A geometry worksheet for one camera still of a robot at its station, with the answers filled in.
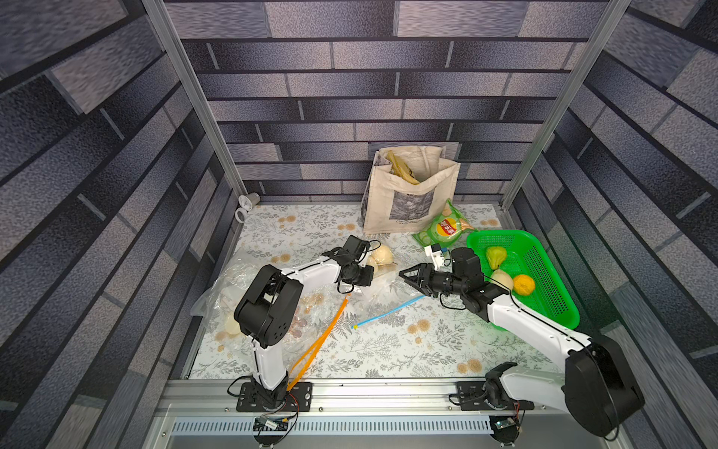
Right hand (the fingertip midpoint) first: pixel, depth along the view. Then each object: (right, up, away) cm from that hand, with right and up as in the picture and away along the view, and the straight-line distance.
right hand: (399, 275), depth 80 cm
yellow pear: (+42, -5, +10) cm, 44 cm away
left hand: (-7, -3, +13) cm, 15 cm away
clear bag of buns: (-1, -7, +15) cm, 17 cm away
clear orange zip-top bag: (-23, -13, +10) cm, 28 cm away
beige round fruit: (+36, -3, +10) cm, 37 cm away
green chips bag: (+19, +14, +18) cm, 30 cm away
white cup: (-61, +25, +37) cm, 76 cm away
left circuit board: (-37, -37, -9) cm, 53 cm away
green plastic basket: (+50, +4, +20) cm, 54 cm away
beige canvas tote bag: (0, +23, +18) cm, 29 cm away
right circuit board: (+29, -38, -7) cm, 48 cm away
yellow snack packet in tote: (+3, +34, +15) cm, 38 cm away
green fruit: (+37, +4, +18) cm, 42 cm away
